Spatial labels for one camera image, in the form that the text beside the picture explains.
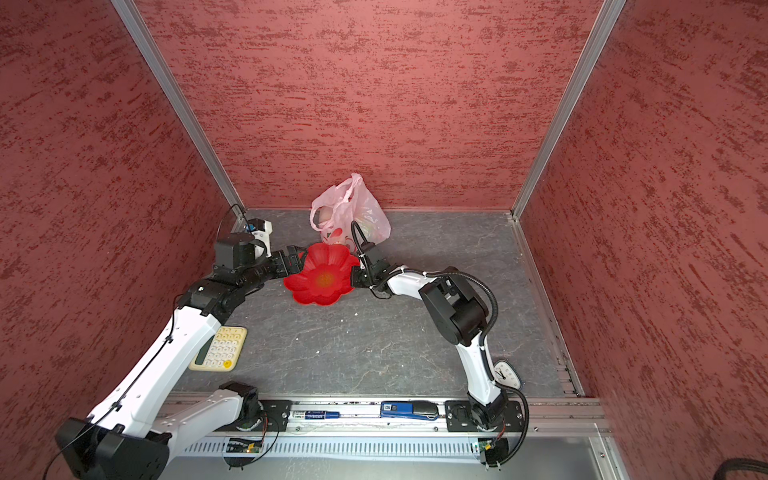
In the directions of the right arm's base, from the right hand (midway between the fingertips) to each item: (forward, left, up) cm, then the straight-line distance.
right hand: (349, 283), depth 97 cm
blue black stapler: (-38, -18, +2) cm, 42 cm away
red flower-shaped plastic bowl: (+4, +9, -2) cm, 10 cm away
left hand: (-6, +12, +22) cm, 25 cm away
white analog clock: (-30, -44, +1) cm, 53 cm away
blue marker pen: (-38, +6, -2) cm, 38 cm away
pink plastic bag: (+20, +5, +14) cm, 25 cm away
